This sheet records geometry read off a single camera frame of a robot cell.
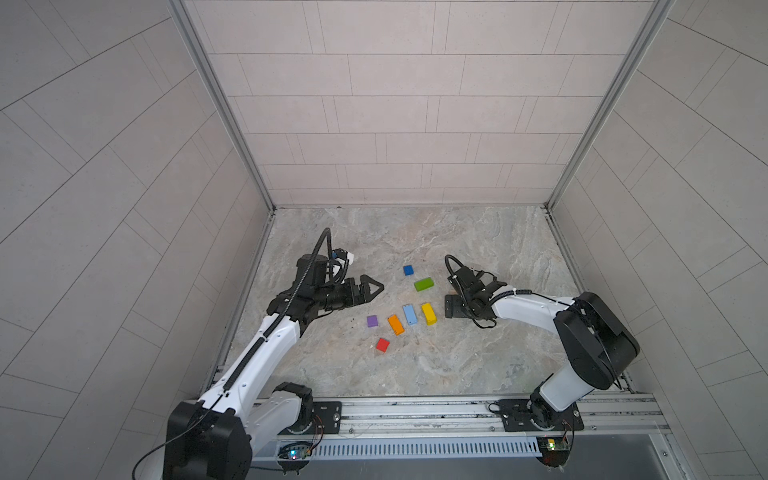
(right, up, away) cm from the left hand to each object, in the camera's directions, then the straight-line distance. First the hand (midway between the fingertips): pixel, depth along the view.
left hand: (379, 289), depth 76 cm
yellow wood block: (+14, -10, +11) cm, 21 cm away
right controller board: (+41, -36, -8) cm, 55 cm away
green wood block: (+13, -2, +19) cm, 24 cm away
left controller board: (-17, -33, -11) cm, 39 cm away
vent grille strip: (+11, -35, -7) cm, 38 cm away
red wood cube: (0, -17, +7) cm, 18 cm away
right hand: (+23, -10, +17) cm, 30 cm away
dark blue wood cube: (+8, +2, +23) cm, 25 cm away
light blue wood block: (+8, -10, +13) cm, 18 cm away
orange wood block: (+4, -13, +11) cm, 17 cm away
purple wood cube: (-3, -12, +12) cm, 17 cm away
